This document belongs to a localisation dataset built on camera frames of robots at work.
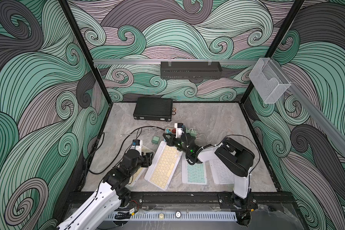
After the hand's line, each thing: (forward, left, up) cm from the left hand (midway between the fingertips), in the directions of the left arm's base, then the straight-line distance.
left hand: (148, 151), depth 79 cm
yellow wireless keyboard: (-7, +5, -12) cm, 15 cm away
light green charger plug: (+14, -2, -10) cm, 17 cm away
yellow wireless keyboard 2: (-5, -8, -7) cm, 12 cm away
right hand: (+10, -6, 0) cm, 12 cm away
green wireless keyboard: (-9, -27, -11) cm, 30 cm away
